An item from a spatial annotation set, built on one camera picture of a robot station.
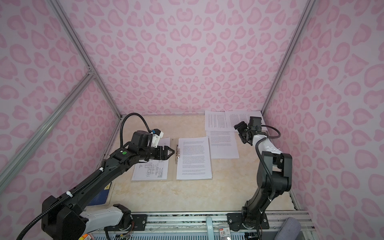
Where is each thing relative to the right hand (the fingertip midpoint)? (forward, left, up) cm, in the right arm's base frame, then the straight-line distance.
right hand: (238, 127), depth 94 cm
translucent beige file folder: (-20, +41, -14) cm, 47 cm away
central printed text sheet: (+18, +12, -15) cm, 27 cm away
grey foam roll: (-52, -18, -11) cm, 56 cm away
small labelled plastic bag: (-53, +12, -11) cm, 56 cm away
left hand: (-20, +39, +6) cm, 44 cm away
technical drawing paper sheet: (-22, +52, -14) cm, 58 cm away
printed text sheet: (-17, +27, -15) cm, 35 cm away
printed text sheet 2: (+21, -1, -14) cm, 25 cm away
